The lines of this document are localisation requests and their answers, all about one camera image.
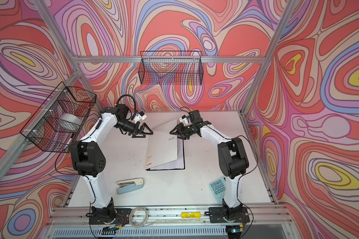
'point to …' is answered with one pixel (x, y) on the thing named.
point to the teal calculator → (218, 186)
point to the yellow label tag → (191, 215)
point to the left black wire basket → (57, 122)
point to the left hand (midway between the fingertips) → (148, 133)
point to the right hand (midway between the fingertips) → (173, 136)
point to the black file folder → (165, 151)
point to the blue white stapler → (129, 184)
